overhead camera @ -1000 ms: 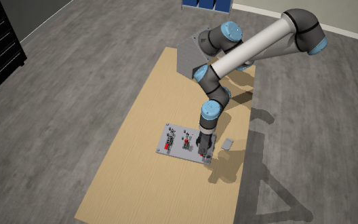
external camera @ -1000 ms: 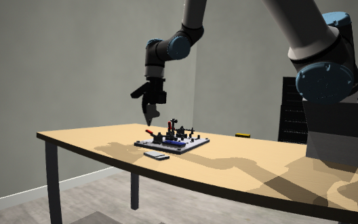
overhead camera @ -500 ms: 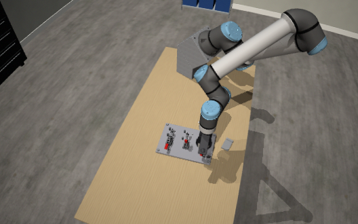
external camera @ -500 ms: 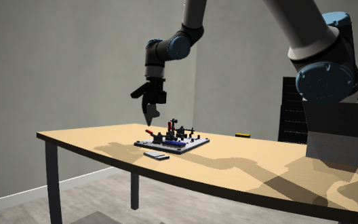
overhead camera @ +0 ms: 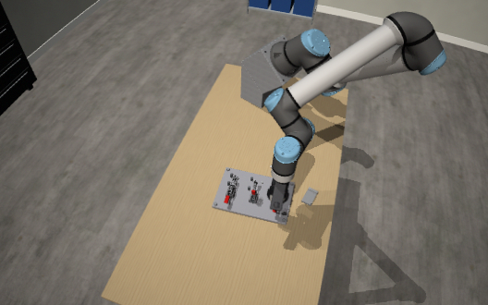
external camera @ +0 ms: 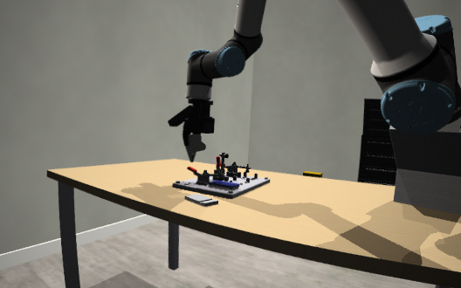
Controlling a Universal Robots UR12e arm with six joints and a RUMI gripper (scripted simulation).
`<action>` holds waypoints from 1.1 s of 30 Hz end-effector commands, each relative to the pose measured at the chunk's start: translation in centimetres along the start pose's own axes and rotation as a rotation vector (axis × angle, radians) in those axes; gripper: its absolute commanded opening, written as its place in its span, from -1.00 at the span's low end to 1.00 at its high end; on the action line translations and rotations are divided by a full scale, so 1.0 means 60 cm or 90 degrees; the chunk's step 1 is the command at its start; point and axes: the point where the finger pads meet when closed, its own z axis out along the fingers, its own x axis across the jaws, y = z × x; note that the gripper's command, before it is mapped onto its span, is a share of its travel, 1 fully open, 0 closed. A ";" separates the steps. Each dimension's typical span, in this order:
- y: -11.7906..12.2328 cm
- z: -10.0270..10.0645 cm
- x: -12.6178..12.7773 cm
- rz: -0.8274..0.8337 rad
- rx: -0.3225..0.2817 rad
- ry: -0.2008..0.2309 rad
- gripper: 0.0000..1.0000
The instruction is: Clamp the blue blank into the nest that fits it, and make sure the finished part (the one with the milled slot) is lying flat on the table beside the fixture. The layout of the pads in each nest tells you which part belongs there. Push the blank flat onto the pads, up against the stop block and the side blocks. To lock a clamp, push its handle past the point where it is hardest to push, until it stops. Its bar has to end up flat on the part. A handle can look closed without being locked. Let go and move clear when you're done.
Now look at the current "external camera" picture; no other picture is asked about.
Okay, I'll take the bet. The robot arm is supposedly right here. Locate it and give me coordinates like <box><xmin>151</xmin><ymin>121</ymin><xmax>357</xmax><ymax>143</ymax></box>
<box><xmin>186</xmin><ymin>0</ymin><xmax>461</xmax><ymax>134</ymax></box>

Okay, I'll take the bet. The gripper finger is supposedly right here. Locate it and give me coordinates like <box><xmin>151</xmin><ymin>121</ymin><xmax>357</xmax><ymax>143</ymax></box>
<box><xmin>182</xmin><ymin>124</ymin><xmax>202</xmax><ymax>162</ymax></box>
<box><xmin>192</xmin><ymin>134</ymin><xmax>206</xmax><ymax>161</ymax></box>

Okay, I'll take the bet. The red-handled toggle clamp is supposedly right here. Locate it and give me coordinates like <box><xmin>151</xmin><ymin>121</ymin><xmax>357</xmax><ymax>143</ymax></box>
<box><xmin>187</xmin><ymin>167</ymin><xmax>224</xmax><ymax>186</ymax></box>

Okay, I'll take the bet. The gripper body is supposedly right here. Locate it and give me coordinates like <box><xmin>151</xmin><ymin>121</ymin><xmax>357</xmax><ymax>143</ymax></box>
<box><xmin>184</xmin><ymin>99</ymin><xmax>215</xmax><ymax>134</ymax></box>

